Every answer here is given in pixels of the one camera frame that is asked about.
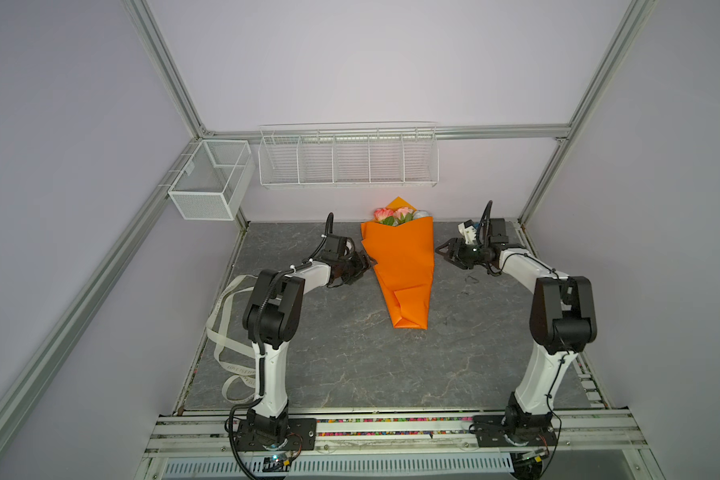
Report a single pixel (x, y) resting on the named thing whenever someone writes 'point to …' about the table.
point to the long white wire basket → (348, 154)
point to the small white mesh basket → (213, 184)
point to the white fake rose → (421, 214)
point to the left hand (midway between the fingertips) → (375, 268)
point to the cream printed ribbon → (224, 365)
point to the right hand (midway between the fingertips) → (441, 255)
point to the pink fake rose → (381, 214)
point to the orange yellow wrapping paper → (405, 265)
